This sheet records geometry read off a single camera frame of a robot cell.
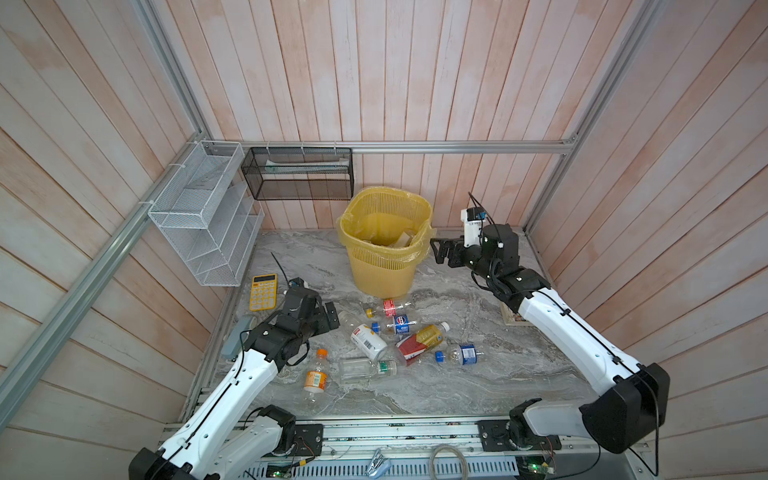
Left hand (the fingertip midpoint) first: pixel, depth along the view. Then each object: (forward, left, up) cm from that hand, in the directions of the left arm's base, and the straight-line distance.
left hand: (321, 320), depth 79 cm
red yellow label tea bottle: (-1, -29, -9) cm, 31 cm away
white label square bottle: (+30, -24, 0) cm, 38 cm away
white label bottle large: (-2, -13, -9) cm, 16 cm away
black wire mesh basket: (+50, +12, +12) cm, 53 cm away
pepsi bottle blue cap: (+3, -22, -9) cm, 24 cm away
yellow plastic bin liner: (+37, -18, +2) cm, 42 cm away
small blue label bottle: (-6, -40, -9) cm, 41 cm away
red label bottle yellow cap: (+10, -19, -10) cm, 24 cm away
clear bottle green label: (-8, -10, -14) cm, 19 cm away
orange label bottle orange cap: (-13, +1, -9) cm, 16 cm away
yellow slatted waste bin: (+16, -17, -2) cm, 24 cm away
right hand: (+16, -33, +15) cm, 40 cm away
